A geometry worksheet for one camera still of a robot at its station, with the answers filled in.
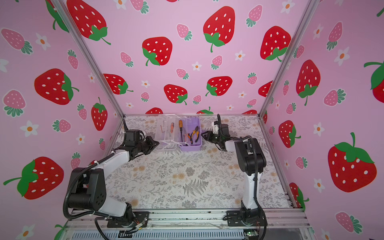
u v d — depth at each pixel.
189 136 1.04
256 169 0.52
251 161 0.55
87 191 0.44
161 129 0.98
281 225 0.73
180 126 1.03
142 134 0.76
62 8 0.68
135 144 0.73
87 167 0.46
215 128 0.95
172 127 1.03
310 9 0.70
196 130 1.10
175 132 0.96
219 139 0.84
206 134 0.95
